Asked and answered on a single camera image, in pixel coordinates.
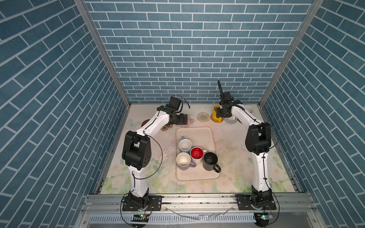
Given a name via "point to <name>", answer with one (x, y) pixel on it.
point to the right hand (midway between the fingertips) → (219, 112)
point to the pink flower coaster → (189, 121)
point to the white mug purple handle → (183, 160)
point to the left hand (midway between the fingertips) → (181, 121)
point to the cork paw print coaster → (166, 127)
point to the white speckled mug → (249, 109)
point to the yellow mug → (214, 113)
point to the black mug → (209, 161)
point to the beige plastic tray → (202, 137)
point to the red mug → (196, 154)
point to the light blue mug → (185, 145)
